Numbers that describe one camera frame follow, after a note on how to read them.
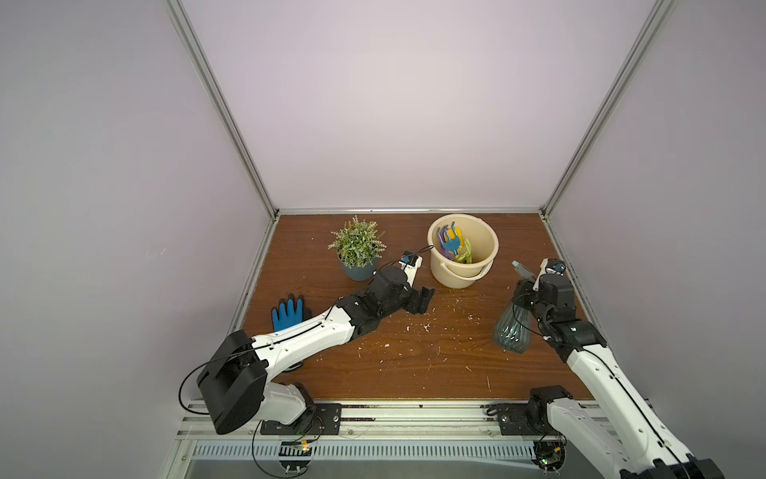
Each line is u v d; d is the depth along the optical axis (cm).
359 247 89
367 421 74
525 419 73
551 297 59
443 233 95
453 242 97
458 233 98
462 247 98
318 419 73
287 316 90
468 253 95
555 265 68
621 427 43
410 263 68
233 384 41
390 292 60
